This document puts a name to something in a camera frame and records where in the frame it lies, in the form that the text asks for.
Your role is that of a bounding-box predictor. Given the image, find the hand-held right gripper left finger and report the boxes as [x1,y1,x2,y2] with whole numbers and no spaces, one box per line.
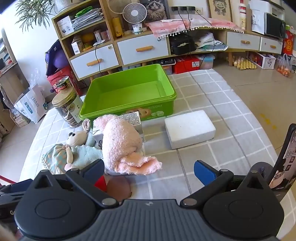
[34,159,117,207]

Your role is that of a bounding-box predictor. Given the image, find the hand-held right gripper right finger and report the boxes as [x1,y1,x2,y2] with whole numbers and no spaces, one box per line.
[180,160,264,208]

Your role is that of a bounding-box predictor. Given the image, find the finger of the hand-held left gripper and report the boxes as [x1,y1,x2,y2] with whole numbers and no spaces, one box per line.
[0,178,35,197]

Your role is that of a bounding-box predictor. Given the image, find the light teal plush toy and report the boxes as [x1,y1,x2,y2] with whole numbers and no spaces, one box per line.
[72,139,104,169]

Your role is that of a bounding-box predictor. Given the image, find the pink fluffy plush toy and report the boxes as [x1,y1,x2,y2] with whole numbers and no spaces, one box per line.
[93,114,163,175]

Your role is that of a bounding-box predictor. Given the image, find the beige rabbit doll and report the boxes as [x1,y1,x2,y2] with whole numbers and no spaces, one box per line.
[42,119,93,174]

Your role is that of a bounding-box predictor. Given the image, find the white foam block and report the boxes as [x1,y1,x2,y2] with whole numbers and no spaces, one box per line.
[164,110,216,149]

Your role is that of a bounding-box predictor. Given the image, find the green plastic bin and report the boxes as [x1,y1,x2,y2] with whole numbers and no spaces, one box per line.
[79,64,177,121]

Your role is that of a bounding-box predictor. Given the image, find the brown round pad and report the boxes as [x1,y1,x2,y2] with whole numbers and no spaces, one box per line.
[106,176,132,202]

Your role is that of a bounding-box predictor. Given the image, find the white blue milk carton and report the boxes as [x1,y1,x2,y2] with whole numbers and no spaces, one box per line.
[92,111,145,150]

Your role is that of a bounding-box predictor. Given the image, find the gold lid cookie jar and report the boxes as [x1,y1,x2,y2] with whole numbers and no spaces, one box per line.
[51,87,84,128]

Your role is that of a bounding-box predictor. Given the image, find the grey checkered tablecloth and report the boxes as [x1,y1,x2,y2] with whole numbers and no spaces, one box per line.
[20,68,296,241]

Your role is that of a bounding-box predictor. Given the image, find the black printed package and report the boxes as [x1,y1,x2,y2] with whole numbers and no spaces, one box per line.
[269,123,296,191]

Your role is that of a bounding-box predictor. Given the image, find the white paper bag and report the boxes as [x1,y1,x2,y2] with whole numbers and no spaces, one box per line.
[13,87,49,124]

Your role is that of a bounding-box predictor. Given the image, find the printed tin can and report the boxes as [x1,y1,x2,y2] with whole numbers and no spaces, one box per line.
[55,76,73,93]

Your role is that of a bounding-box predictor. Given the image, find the red gift bag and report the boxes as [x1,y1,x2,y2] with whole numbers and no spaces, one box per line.
[47,66,81,95]

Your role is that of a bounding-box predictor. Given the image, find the wooden bookshelf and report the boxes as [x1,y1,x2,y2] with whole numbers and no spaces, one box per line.
[0,28,30,137]

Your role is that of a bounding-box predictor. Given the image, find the white cabinet drawer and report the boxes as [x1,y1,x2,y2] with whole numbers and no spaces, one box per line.
[227,31,261,51]
[260,37,284,55]
[117,34,169,66]
[70,44,120,79]

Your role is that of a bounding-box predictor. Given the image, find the clear plastic bag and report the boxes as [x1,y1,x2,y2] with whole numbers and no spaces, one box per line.
[28,68,42,91]

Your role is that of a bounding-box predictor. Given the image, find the red storage box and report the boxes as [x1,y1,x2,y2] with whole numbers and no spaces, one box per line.
[173,57,200,75]

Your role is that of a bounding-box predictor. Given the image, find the clear lidded box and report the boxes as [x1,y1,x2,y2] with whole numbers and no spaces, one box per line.
[200,56,216,70]

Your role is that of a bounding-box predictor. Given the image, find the purple plush toy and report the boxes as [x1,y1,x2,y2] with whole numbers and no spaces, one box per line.
[45,39,70,76]

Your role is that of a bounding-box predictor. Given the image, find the small white carton box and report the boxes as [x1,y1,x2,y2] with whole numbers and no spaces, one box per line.
[71,37,83,55]

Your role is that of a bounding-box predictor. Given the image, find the white plastic crate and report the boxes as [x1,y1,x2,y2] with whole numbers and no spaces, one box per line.
[248,51,277,69]

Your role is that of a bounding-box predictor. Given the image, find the black bag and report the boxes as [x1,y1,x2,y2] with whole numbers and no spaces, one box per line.
[169,33,196,55]

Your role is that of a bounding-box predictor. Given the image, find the bag of oranges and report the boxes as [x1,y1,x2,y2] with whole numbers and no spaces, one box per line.
[276,54,293,77]

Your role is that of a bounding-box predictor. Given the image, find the wooden shelf cabinet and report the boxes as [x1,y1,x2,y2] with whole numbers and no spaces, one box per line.
[51,0,286,81]

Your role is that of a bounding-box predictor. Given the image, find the white product box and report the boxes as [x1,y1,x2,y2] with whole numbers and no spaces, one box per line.
[57,16,75,36]

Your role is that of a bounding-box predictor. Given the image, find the pink tasselled cloth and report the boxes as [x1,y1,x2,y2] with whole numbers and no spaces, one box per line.
[144,18,245,39]

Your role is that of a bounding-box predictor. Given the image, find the stack of papers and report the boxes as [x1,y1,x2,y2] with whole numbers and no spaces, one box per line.
[70,8,104,30]

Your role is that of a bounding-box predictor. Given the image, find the white paper sheet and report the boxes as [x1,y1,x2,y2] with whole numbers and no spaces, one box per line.
[251,9,265,35]

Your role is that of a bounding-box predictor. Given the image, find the white desk fan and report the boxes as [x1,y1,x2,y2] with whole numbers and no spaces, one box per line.
[122,3,148,34]

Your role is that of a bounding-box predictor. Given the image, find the black microwave oven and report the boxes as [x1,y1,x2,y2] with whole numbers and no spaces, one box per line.
[264,12,286,39]

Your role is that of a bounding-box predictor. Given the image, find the pink white bottle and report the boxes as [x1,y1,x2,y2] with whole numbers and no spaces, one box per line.
[239,0,247,29]

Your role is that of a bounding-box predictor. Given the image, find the framed cartoon drawing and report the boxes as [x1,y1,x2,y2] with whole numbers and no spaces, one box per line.
[206,0,233,22]

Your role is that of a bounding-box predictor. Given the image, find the white ribbed plant pot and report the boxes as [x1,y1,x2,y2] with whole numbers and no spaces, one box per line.
[54,0,74,13]

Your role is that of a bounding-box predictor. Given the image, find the green potted plant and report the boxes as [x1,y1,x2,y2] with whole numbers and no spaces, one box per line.
[15,0,55,32]

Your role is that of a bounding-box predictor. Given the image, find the cat picture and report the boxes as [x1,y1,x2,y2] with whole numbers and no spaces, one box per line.
[140,0,170,22]

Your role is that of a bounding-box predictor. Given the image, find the wall power sockets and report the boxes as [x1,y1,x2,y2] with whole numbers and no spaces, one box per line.
[171,6,203,15]

